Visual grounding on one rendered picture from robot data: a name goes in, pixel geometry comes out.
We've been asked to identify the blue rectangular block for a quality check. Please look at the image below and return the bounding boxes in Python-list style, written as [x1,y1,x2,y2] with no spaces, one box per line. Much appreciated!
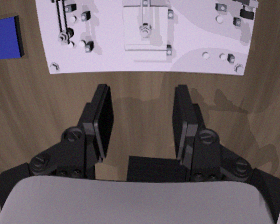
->
[0,15,25,59]

